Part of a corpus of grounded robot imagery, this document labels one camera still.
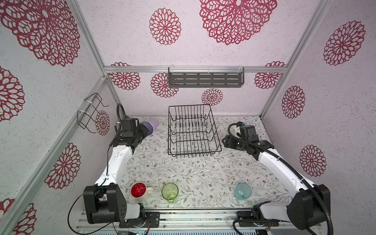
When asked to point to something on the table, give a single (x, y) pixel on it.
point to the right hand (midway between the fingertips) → (227, 139)
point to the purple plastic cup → (151, 125)
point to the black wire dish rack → (192, 132)
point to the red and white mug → (139, 191)
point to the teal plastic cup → (243, 191)
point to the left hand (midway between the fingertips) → (147, 131)
